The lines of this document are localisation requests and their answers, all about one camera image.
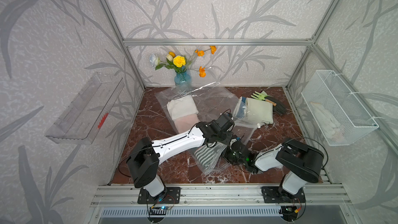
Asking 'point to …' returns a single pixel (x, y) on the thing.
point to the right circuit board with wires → (289, 213)
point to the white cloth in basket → (330, 126)
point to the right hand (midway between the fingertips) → (214, 151)
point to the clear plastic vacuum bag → (212, 99)
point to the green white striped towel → (209, 155)
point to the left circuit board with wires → (160, 210)
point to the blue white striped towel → (240, 108)
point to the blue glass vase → (182, 81)
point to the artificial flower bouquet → (179, 63)
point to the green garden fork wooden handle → (262, 97)
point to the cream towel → (259, 110)
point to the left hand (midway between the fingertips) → (230, 138)
